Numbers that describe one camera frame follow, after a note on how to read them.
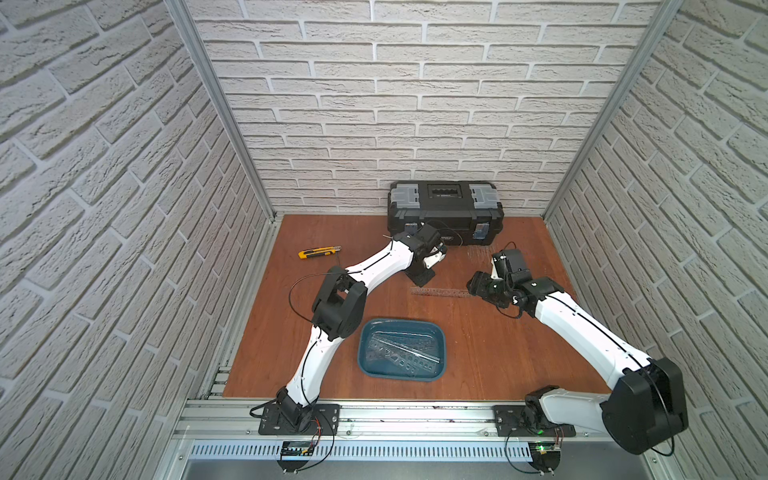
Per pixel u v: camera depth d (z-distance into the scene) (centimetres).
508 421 74
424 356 84
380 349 85
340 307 57
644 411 40
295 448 73
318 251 107
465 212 98
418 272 84
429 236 78
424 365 83
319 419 75
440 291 97
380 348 85
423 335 88
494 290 72
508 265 64
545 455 70
